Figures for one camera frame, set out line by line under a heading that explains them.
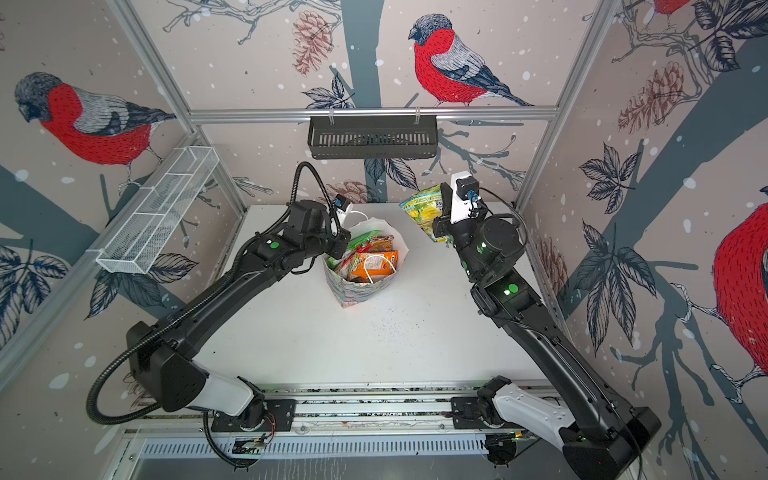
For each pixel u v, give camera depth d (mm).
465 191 463
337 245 684
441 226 543
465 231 528
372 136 1065
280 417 731
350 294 790
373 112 911
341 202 670
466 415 728
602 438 372
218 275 1074
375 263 823
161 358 396
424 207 633
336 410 758
